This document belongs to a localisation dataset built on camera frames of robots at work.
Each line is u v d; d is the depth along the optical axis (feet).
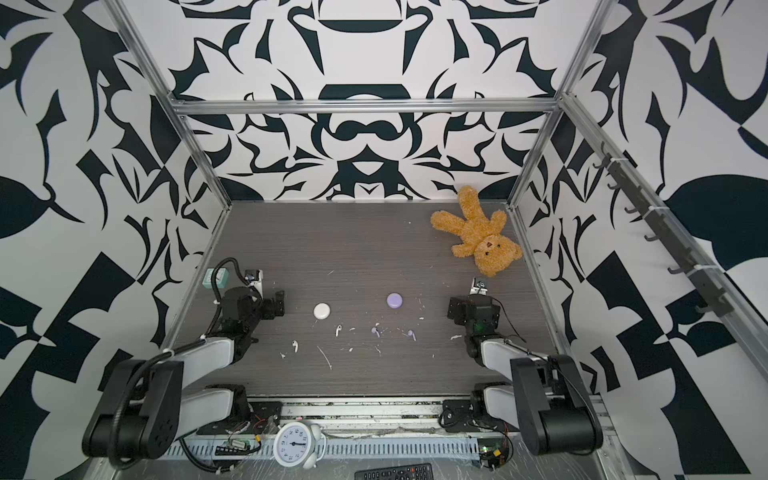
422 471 2.21
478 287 2.63
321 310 3.00
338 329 2.90
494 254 3.14
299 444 2.26
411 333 2.86
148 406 1.40
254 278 2.60
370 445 2.34
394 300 3.08
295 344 2.79
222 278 3.16
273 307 2.72
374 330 2.88
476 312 2.28
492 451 2.34
